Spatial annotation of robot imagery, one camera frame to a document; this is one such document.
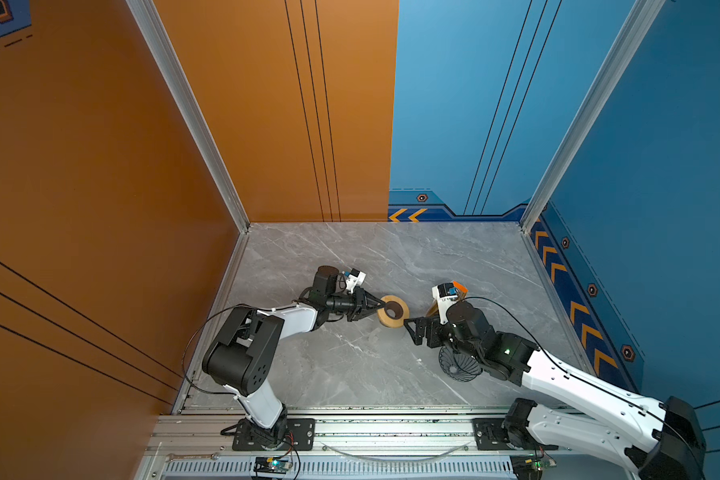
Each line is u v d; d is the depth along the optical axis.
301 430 0.75
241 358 0.47
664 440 0.39
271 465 0.71
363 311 0.79
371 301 0.83
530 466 0.70
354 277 0.85
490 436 0.72
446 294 0.67
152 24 0.71
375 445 0.73
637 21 0.71
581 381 0.47
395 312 0.87
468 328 0.56
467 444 0.72
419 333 0.68
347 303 0.79
